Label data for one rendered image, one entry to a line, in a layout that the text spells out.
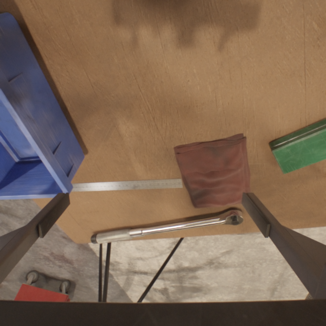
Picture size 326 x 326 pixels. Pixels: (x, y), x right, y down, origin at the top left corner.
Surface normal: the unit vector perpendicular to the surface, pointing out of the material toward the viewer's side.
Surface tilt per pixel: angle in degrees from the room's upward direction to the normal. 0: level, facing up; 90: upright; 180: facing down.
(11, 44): 90
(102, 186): 0
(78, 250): 0
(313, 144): 0
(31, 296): 90
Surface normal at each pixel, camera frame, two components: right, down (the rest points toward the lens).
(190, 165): -0.29, 0.66
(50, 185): -0.19, -0.75
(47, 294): 0.33, -0.69
